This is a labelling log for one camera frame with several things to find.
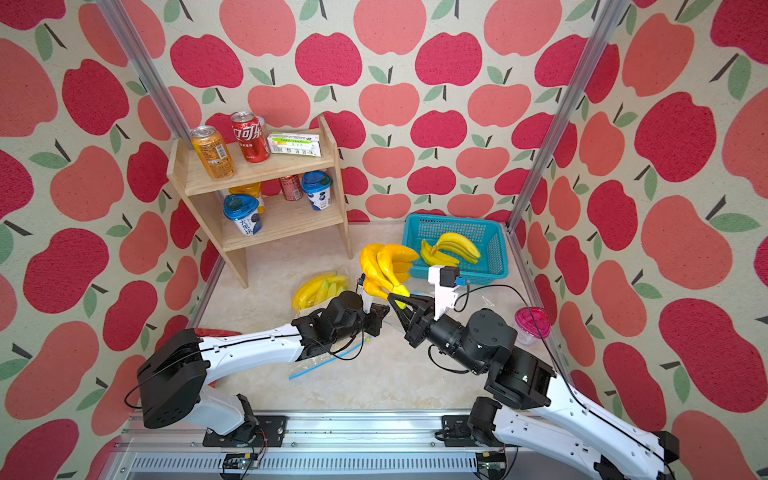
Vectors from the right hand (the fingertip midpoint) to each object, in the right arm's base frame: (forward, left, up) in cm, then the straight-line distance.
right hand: (394, 303), depth 56 cm
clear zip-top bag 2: (+12, +27, -31) cm, 43 cm away
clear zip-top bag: (-2, +24, -34) cm, 42 cm away
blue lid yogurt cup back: (+43, +27, -7) cm, 51 cm away
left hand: (+9, +1, -23) cm, 24 cm away
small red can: (+45, +37, -10) cm, 59 cm away
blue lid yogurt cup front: (+29, +45, -6) cm, 54 cm away
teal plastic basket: (+50, -31, -31) cm, 66 cm away
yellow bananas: (+45, -17, -35) cm, 59 cm away
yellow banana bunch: (+20, +25, -30) cm, 44 cm away
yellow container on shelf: (+38, +46, -6) cm, 60 cm away
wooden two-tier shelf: (+38, +40, -17) cm, 58 cm away
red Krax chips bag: (+5, +59, -36) cm, 69 cm away
